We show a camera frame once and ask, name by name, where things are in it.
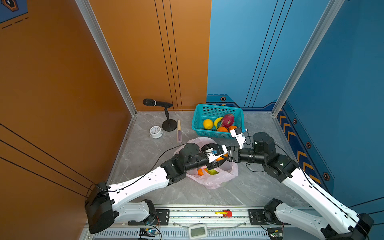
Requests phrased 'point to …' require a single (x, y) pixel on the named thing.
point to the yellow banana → (216, 121)
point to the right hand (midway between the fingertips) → (218, 153)
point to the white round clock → (156, 132)
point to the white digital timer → (197, 231)
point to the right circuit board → (275, 233)
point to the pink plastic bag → (228, 172)
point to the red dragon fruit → (228, 120)
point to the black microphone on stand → (168, 125)
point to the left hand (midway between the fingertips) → (225, 149)
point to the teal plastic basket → (203, 112)
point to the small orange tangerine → (200, 172)
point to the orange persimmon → (220, 158)
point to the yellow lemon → (208, 124)
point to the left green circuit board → (148, 232)
